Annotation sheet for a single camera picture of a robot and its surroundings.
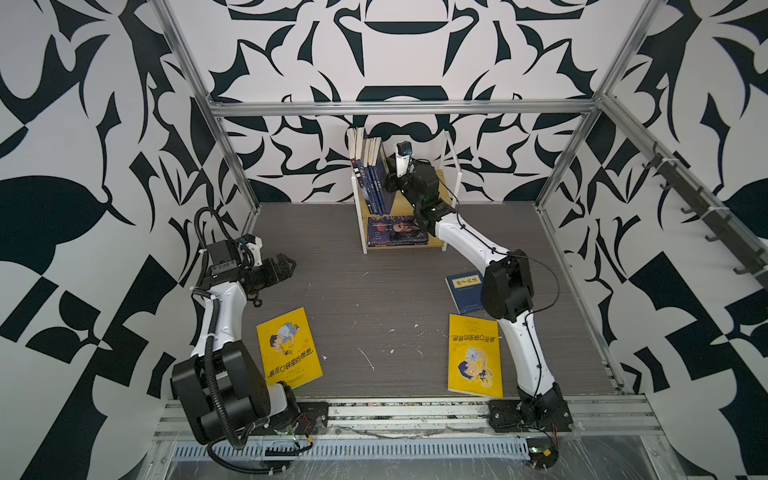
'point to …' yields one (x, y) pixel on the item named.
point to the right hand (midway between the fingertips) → (387, 154)
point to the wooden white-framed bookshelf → (450, 185)
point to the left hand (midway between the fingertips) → (279, 265)
